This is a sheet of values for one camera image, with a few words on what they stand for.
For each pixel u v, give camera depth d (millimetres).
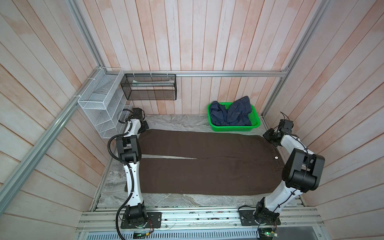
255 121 1066
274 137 727
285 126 740
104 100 696
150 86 1062
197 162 934
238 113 1107
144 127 1006
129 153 669
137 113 909
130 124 766
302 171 490
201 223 731
